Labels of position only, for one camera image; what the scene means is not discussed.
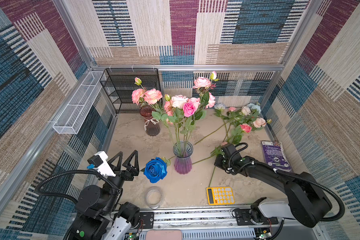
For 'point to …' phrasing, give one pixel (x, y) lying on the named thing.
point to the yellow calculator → (221, 195)
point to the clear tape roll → (154, 197)
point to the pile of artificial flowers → (212, 176)
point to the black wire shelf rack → (117, 83)
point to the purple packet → (275, 155)
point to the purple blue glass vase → (183, 150)
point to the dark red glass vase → (152, 124)
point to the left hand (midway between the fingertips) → (129, 150)
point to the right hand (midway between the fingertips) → (215, 163)
